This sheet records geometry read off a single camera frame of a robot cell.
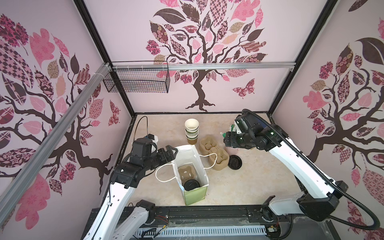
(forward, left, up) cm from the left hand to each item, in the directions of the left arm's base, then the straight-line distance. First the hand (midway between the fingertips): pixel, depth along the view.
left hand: (171, 156), depth 69 cm
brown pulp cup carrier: (+1, -6, -23) cm, 24 cm away
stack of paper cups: (+24, -9, -7) cm, 27 cm away
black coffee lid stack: (+8, -37, -22) cm, 43 cm away
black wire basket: (+52, +26, +9) cm, 59 cm away
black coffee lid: (-9, -9, -12) cm, 17 cm away
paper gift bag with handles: (+2, -8, -2) cm, 9 cm away
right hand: (+7, -28, +4) cm, 30 cm away
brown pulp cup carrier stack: (+17, -20, -17) cm, 31 cm away
